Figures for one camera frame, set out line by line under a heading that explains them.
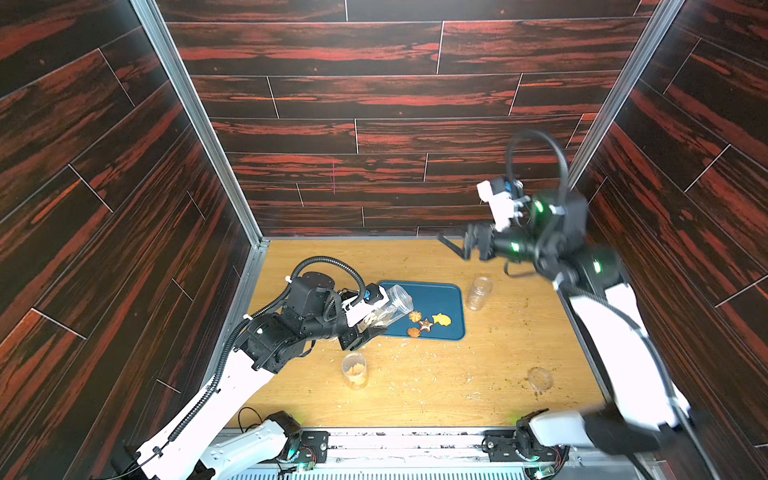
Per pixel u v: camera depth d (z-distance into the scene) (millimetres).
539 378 854
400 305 576
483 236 509
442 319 959
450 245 540
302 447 730
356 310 537
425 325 954
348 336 571
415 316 960
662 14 664
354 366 804
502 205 507
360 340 558
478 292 916
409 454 730
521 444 657
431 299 1017
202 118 842
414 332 930
